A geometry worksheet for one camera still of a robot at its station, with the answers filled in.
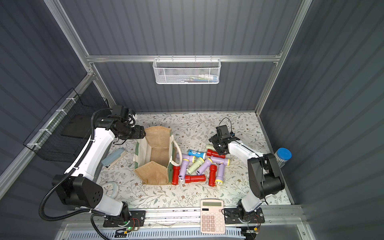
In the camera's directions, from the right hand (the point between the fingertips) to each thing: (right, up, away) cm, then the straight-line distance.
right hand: (214, 142), depth 94 cm
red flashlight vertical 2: (-2, -17, -7) cm, 19 cm away
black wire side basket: (-75, +6, -22) cm, 79 cm away
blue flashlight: (-12, -7, 0) cm, 14 cm away
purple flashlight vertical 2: (+3, -18, -8) cm, 20 cm away
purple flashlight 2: (+3, -11, -2) cm, 11 cm away
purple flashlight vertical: (-18, -10, -3) cm, 21 cm away
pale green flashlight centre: (-12, -13, -5) cm, 18 cm away
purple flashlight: (-14, -10, -2) cm, 18 cm away
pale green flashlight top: (-2, -4, +6) cm, 7 cm away
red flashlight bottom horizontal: (-12, -20, -9) cm, 25 cm away
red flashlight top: (-3, -7, 0) cm, 7 cm away
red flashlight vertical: (-23, -17, -7) cm, 29 cm away
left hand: (-42, +6, -14) cm, 44 cm away
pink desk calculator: (-4, -35, -21) cm, 41 cm away
